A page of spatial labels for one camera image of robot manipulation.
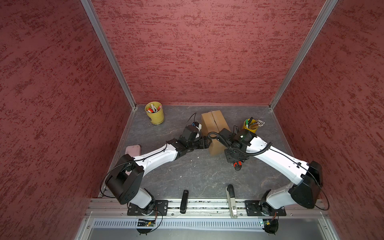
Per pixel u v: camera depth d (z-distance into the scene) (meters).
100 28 0.78
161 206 0.75
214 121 0.90
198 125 0.79
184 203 0.73
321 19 0.75
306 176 0.41
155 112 1.01
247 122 0.97
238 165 0.72
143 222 0.73
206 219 0.73
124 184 0.43
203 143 0.74
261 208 0.67
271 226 0.71
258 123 0.88
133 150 0.92
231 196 0.74
